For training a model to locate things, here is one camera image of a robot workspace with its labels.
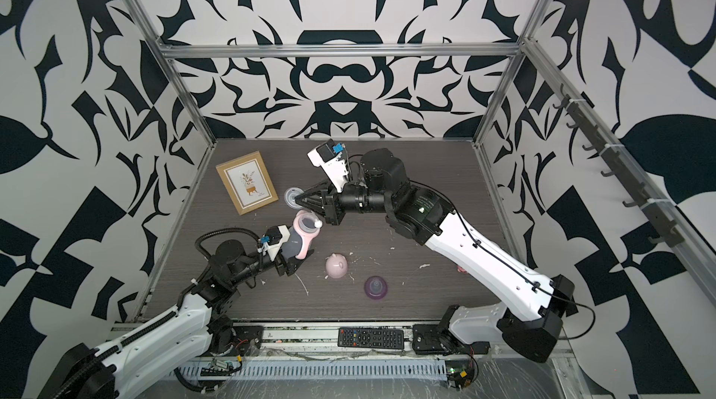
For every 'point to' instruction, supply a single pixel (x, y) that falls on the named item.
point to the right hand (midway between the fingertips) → (297, 196)
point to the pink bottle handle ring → (306, 236)
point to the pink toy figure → (460, 268)
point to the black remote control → (371, 337)
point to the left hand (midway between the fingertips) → (302, 232)
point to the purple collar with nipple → (376, 287)
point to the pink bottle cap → (336, 266)
